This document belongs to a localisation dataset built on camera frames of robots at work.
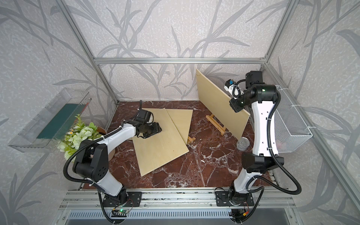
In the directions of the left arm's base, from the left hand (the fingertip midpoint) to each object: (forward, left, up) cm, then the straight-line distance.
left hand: (160, 130), depth 92 cm
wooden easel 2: (-5, -21, -4) cm, 22 cm away
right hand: (+1, -42, +27) cm, 50 cm away
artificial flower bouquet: (-15, +31, +22) cm, 41 cm away
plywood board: (+2, -34, +25) cm, 42 cm away
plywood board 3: (+13, -14, -3) cm, 19 cm away
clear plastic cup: (-8, -54, -2) cm, 55 cm away
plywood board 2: (-12, -2, -3) cm, 13 cm away
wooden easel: (+8, -39, -3) cm, 40 cm away
